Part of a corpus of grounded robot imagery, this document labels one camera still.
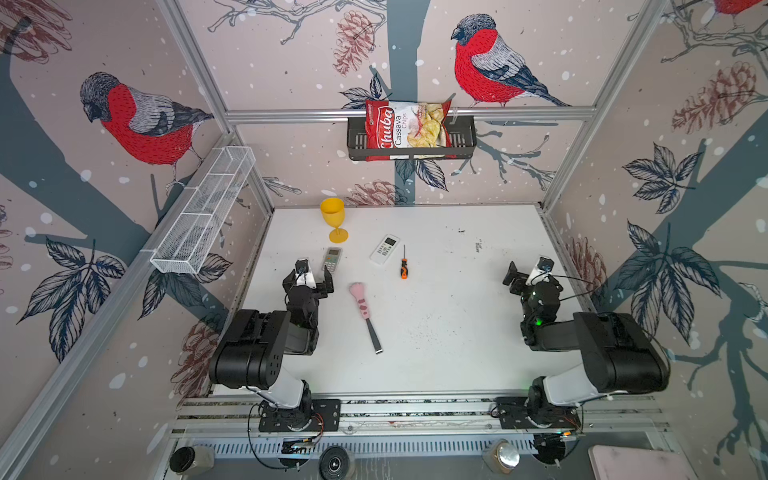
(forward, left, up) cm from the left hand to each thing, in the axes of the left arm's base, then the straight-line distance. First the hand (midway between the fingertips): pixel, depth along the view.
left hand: (308, 268), depth 89 cm
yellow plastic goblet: (+23, -5, +1) cm, 24 cm away
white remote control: (+15, -23, -10) cm, 29 cm away
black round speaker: (-47, -14, 0) cm, 49 cm away
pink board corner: (-47, -78, -10) cm, 92 cm away
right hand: (-1, -67, -1) cm, 67 cm away
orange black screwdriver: (+5, -30, -10) cm, 32 cm away
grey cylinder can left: (-46, +17, -2) cm, 49 cm away
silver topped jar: (-46, -48, 0) cm, 66 cm away
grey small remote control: (+11, -4, -11) cm, 15 cm away
